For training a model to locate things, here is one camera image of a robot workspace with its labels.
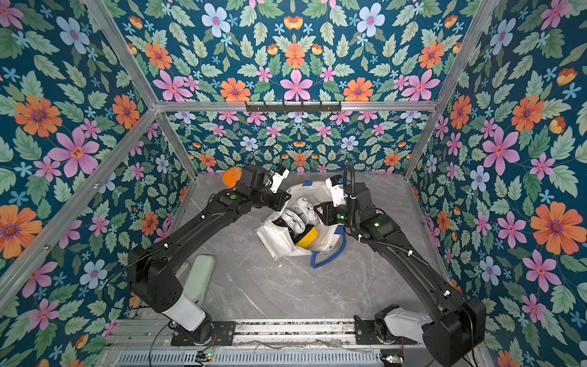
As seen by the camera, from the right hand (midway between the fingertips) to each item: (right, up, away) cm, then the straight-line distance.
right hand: (324, 201), depth 74 cm
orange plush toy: (-43, +11, +35) cm, 56 cm away
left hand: (-11, +2, +5) cm, 12 cm away
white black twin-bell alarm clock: (-9, -6, +17) cm, 20 cm away
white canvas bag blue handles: (+2, -15, +7) cm, 17 cm away
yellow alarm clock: (-6, -15, +14) cm, 22 cm away
